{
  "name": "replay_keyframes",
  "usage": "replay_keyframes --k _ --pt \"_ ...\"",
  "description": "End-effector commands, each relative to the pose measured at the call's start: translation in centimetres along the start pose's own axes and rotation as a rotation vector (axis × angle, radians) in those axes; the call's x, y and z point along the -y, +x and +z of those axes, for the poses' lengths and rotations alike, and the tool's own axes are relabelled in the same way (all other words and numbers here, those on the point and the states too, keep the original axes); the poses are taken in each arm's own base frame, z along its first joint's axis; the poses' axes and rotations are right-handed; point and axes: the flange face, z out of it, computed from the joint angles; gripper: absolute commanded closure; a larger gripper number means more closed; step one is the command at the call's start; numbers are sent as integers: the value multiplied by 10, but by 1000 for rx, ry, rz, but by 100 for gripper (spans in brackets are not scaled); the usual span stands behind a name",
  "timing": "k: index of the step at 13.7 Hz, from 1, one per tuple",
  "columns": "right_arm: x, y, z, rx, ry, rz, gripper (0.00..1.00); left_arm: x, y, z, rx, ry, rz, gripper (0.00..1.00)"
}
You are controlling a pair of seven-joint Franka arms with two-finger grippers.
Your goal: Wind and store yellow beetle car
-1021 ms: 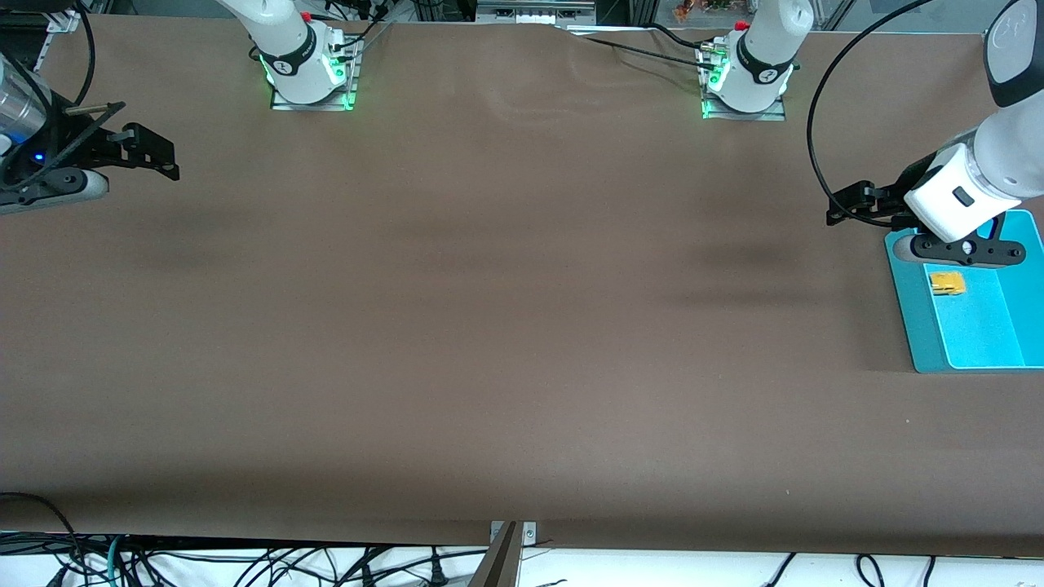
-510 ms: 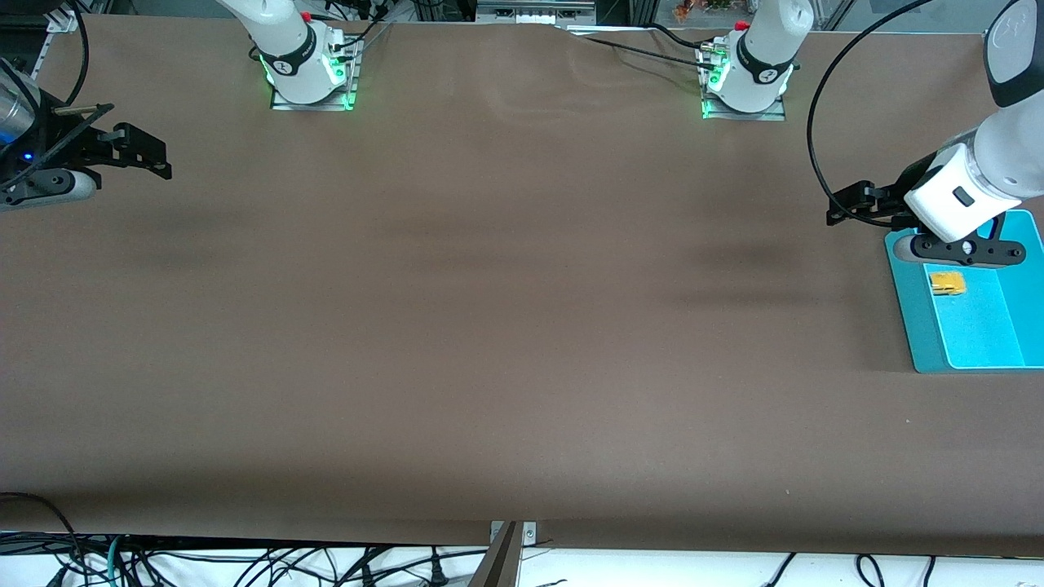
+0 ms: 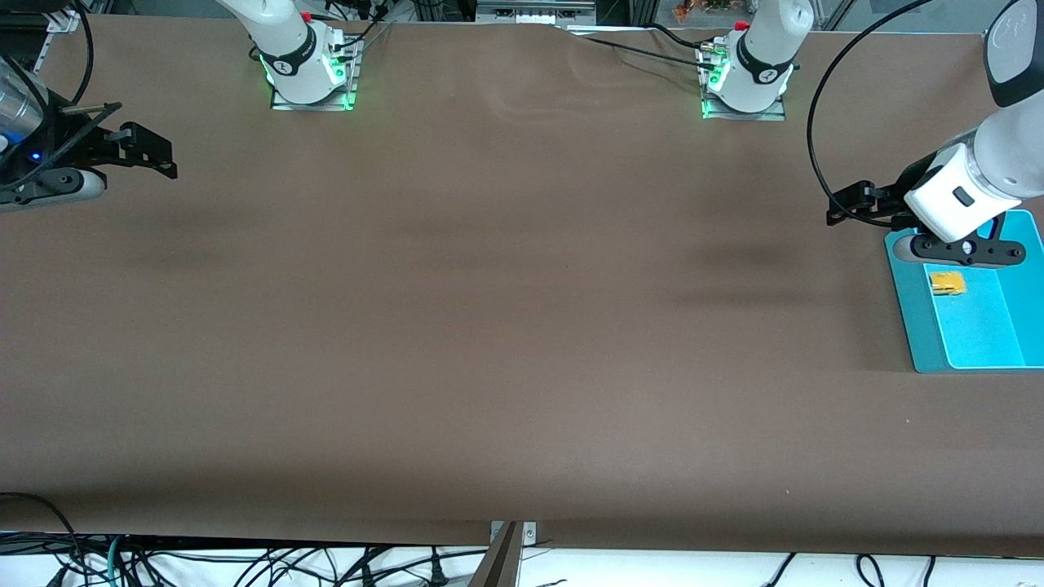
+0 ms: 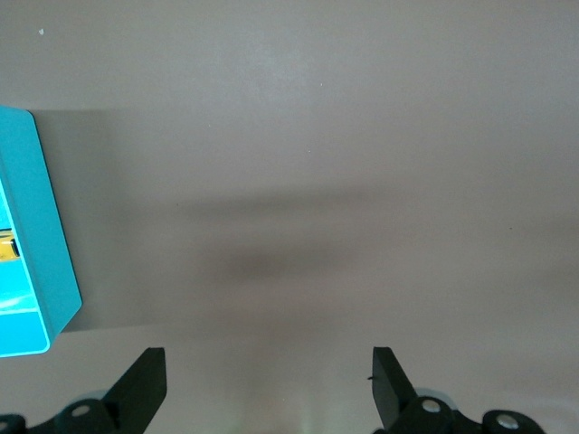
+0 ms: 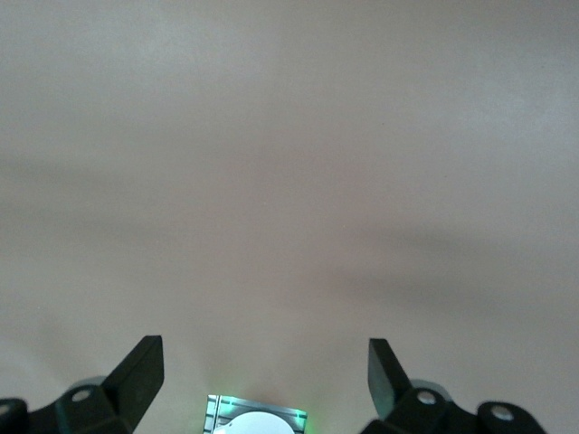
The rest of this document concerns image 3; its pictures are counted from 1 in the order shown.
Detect turquoise plastic bin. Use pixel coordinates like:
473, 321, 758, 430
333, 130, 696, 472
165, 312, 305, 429
885, 209, 1044, 374

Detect orange background object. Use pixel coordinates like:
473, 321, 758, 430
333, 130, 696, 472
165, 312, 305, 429
673, 0, 737, 22

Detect brown table cover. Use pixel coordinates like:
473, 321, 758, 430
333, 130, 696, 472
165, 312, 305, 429
0, 12, 1044, 559

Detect grey metal connector box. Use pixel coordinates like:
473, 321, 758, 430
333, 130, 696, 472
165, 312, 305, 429
477, 0, 597, 24

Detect aluminium frame rail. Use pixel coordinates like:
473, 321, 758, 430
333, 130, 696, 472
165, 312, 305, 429
45, 0, 111, 35

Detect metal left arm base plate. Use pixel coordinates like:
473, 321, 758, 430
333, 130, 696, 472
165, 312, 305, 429
699, 42, 788, 122

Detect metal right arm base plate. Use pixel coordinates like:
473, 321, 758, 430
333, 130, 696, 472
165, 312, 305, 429
269, 37, 361, 112

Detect black table cable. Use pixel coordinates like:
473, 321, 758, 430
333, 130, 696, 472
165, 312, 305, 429
571, 31, 719, 73
644, 23, 710, 50

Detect black base cables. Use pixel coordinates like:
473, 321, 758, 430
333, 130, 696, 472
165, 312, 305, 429
322, 0, 394, 60

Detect black cable bundle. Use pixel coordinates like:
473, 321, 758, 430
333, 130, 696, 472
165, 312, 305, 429
0, 492, 490, 587

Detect metal table bracket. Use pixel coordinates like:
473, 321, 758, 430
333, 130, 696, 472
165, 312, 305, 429
469, 520, 539, 587

